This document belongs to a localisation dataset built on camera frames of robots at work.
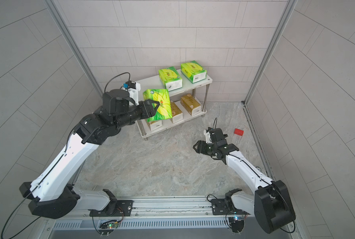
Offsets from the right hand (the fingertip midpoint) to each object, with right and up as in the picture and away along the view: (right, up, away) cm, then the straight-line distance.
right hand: (197, 147), depth 83 cm
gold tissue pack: (-25, +13, +7) cm, 29 cm away
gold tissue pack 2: (-3, +25, +17) cm, 30 cm away
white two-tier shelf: (-31, +10, +5) cm, 33 cm away
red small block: (+29, +7, +15) cm, 34 cm away
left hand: (-17, +23, -22) cm, 36 cm away
